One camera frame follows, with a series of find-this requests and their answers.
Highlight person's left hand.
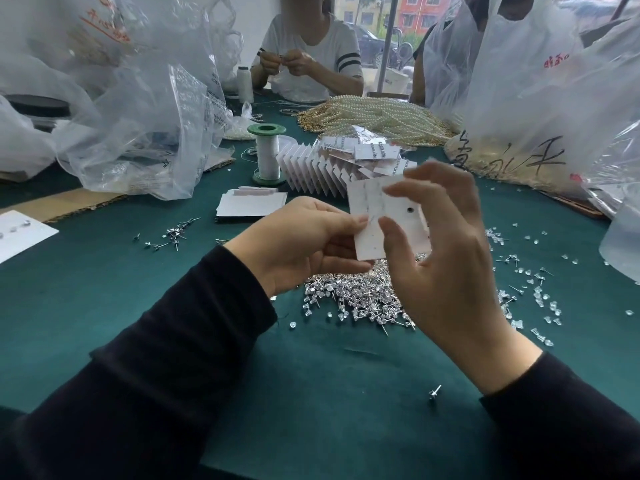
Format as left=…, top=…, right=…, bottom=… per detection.
left=223, top=196, right=375, bottom=299

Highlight person's right hand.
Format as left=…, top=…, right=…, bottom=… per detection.
left=377, top=161, right=543, bottom=395

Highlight stack of white cards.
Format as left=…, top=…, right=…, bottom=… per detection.
left=215, top=186, right=289, bottom=219

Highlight clear plastic earring backs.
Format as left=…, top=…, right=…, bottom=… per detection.
left=485, top=227, right=563, bottom=348

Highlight white earring card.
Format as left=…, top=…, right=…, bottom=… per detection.
left=346, top=175, right=432, bottom=261

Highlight row of white cards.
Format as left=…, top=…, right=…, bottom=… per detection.
left=276, top=136, right=431, bottom=198

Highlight pile of silver stud earrings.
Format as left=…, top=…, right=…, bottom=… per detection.
left=302, top=259, right=416, bottom=335

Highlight small scatter of silver studs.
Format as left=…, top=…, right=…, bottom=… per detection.
left=132, top=217, right=202, bottom=253

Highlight large white studded card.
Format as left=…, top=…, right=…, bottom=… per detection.
left=0, top=209, right=60, bottom=265

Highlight person's right forearm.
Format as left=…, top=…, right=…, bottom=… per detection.
left=479, top=352, right=640, bottom=480

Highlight person's left forearm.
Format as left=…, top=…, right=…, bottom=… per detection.
left=0, top=244, right=279, bottom=480

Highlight green spool of white thread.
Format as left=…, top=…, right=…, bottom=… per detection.
left=247, top=123, right=289, bottom=187

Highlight small bag of pearls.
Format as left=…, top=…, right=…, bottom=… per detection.
left=222, top=101, right=261, bottom=141

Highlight orange and black tool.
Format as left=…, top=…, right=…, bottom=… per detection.
left=537, top=191, right=606, bottom=219

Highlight pile of pearl strands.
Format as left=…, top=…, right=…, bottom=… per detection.
left=279, top=94, right=459, bottom=147

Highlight white thread cone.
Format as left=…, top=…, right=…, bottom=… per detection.
left=237, top=66, right=255, bottom=104

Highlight large clear plastic bag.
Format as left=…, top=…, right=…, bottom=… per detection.
left=52, top=62, right=236, bottom=201

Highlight white handwritten plastic bag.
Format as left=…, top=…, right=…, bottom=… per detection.
left=422, top=0, right=640, bottom=198

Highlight heap of clear plastic bags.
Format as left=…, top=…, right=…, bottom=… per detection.
left=579, top=119, right=640, bottom=221

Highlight dark parked car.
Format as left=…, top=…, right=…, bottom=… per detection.
left=347, top=22, right=416, bottom=69

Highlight brown cardboard sheet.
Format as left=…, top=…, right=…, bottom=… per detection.
left=0, top=187, right=129, bottom=225

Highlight translucent white plastic bag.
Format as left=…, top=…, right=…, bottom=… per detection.
left=0, top=49, right=96, bottom=181

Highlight black-lidded jar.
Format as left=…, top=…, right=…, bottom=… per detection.
left=5, top=93, right=71, bottom=131

